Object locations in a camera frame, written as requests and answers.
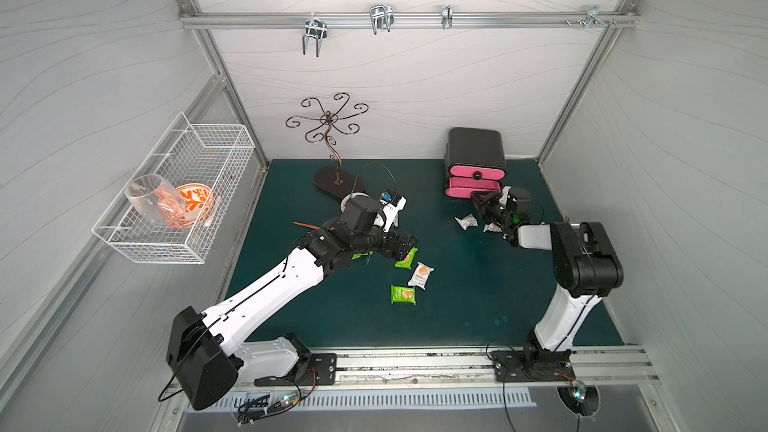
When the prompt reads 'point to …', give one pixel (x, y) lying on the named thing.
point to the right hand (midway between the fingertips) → (472, 191)
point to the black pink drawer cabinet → (474, 161)
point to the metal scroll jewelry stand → (339, 181)
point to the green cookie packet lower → (403, 294)
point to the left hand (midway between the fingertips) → (406, 234)
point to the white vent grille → (375, 399)
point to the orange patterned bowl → (198, 201)
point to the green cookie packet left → (359, 255)
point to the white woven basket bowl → (350, 196)
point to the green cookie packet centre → (408, 260)
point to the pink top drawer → (477, 172)
